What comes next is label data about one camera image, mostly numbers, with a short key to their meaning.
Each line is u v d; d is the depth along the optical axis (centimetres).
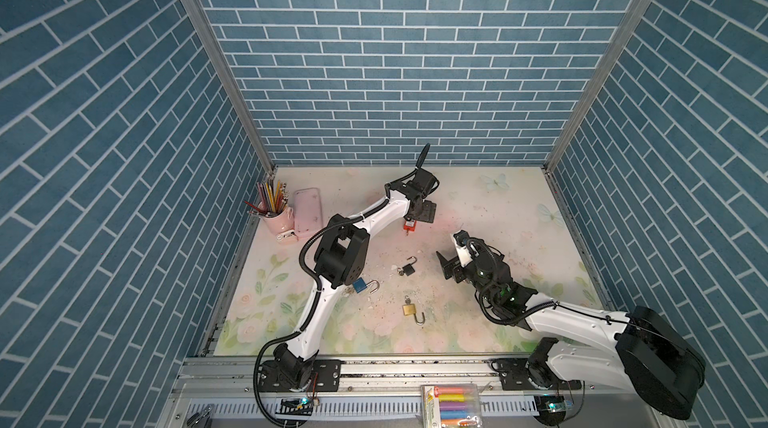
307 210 105
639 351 42
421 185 81
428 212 91
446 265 75
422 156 85
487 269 59
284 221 96
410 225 102
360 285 89
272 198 96
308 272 56
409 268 93
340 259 59
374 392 72
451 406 69
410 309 85
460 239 72
